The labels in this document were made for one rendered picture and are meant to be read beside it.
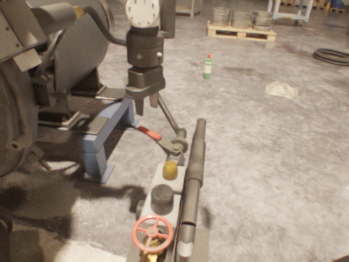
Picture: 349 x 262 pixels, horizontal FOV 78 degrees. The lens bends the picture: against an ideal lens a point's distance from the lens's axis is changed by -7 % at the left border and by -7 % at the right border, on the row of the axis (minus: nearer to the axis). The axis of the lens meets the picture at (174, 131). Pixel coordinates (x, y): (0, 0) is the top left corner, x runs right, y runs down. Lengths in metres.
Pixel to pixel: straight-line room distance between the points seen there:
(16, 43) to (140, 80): 0.28
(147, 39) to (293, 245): 0.95
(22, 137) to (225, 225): 0.83
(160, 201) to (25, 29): 0.48
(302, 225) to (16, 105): 1.17
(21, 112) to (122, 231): 0.60
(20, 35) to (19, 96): 0.17
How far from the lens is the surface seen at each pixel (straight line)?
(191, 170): 0.43
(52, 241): 1.08
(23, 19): 0.64
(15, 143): 0.77
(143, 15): 0.50
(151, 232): 0.43
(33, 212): 1.21
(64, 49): 1.04
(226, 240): 1.03
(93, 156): 1.14
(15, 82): 0.70
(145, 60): 0.54
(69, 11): 0.81
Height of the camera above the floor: 0.87
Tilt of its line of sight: 35 degrees down
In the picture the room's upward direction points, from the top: 3 degrees clockwise
